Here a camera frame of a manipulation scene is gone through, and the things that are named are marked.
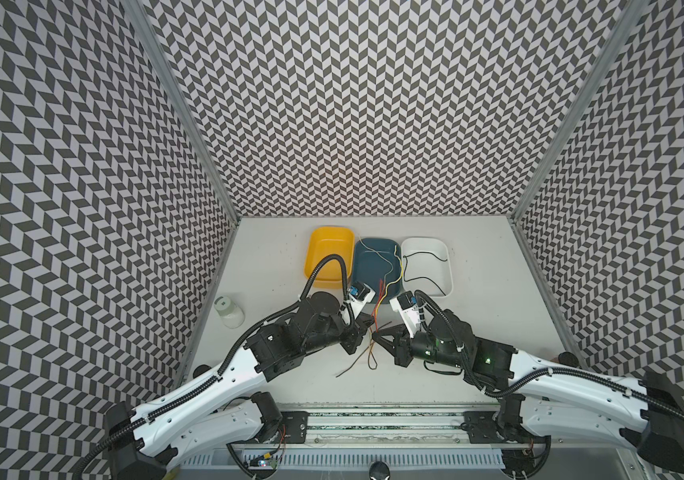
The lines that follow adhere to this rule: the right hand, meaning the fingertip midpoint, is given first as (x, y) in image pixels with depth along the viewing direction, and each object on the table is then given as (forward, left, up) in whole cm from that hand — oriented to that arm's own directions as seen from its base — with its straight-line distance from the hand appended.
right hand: (374, 335), depth 68 cm
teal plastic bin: (+34, -3, -20) cm, 40 cm away
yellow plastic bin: (+42, +16, -16) cm, 48 cm away
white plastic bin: (+30, -19, -17) cm, 40 cm away
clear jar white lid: (+11, +40, -11) cm, 43 cm away
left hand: (+3, 0, +2) cm, 4 cm away
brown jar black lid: (-2, -49, -13) cm, 51 cm away
